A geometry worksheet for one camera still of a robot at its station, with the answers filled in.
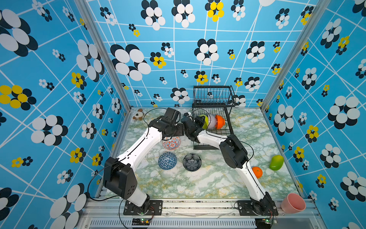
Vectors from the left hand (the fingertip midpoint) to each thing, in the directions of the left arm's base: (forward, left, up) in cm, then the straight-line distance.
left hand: (182, 129), depth 83 cm
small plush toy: (+26, +36, -15) cm, 47 cm away
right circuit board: (-43, -42, -20) cm, 63 cm away
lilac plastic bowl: (+12, -21, -10) cm, 26 cm away
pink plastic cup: (-36, -55, -12) cm, 67 cm away
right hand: (+15, -17, -6) cm, 23 cm away
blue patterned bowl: (-12, +10, -17) cm, 23 cm away
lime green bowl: (+10, -16, -5) cm, 20 cm away
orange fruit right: (-20, -44, -14) cm, 50 cm away
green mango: (-13, -58, -15) cm, 62 cm away
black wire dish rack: (+44, -26, -15) cm, 53 cm away
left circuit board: (-43, +21, -21) cm, 52 cm away
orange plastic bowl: (+15, -27, -11) cm, 33 cm away
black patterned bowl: (-13, -6, -18) cm, 23 cm away
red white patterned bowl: (0, +7, -17) cm, 18 cm away
